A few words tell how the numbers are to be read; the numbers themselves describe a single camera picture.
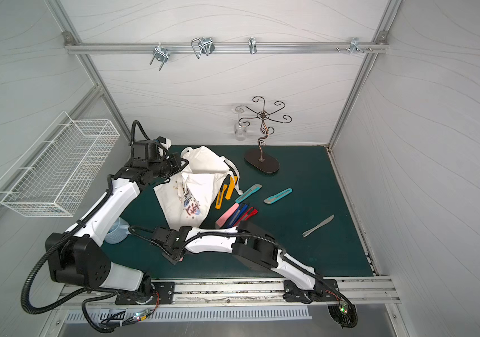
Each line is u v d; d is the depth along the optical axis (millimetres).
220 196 866
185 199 906
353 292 746
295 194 1015
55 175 686
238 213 931
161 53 765
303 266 614
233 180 1041
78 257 407
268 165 1109
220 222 911
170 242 638
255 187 1016
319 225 905
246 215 929
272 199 984
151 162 638
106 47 767
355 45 764
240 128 965
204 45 765
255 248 514
